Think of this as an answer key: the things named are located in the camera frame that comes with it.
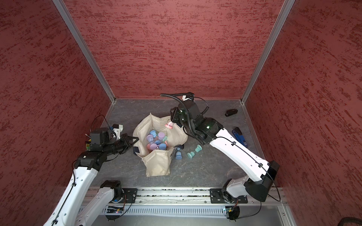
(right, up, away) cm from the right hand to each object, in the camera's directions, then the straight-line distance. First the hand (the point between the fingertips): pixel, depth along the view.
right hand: (172, 114), depth 68 cm
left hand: (-19, -15, +5) cm, 24 cm away
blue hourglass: (-15, -13, +24) cm, 31 cm away
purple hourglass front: (-9, -14, +21) cm, 26 cm away
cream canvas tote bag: (-9, -28, +9) cm, 31 cm away
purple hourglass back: (-14, -19, +13) cm, 27 cm away
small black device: (+44, +1, +45) cm, 63 cm away
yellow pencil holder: (-52, -19, +13) cm, 57 cm away
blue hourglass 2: (-8, -20, +15) cm, 26 cm away
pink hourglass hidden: (-1, -5, -2) cm, 5 cm away
